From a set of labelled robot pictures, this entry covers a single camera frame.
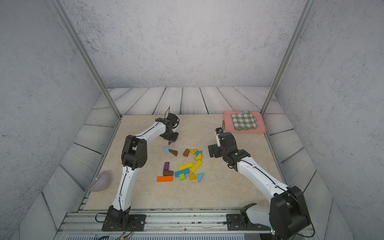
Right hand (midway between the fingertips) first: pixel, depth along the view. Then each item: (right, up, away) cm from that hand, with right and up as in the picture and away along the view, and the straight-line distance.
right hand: (219, 144), depth 85 cm
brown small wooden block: (-19, -7, +14) cm, 25 cm away
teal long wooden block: (-20, -17, +6) cm, 27 cm away
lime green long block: (-13, -14, +7) cm, 20 cm away
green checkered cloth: (+24, +15, +31) cm, 41 cm away
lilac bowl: (-61, -19, -6) cm, 64 cm away
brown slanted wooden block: (-28, -7, +14) cm, 32 cm away
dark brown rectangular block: (-30, -18, +6) cm, 35 cm away
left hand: (-27, +1, +22) cm, 35 cm away
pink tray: (+12, +12, +32) cm, 36 cm away
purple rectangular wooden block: (-31, -14, +9) cm, 35 cm away
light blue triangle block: (-11, -19, +2) cm, 22 cm away
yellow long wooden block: (-19, -14, +7) cm, 25 cm away
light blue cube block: (-32, -5, +14) cm, 36 cm away
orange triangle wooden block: (-14, -6, +14) cm, 21 cm away
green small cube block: (-21, -19, +2) cm, 28 cm away
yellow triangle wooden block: (-11, -10, +11) cm, 18 cm away
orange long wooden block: (-31, -20, +4) cm, 37 cm away
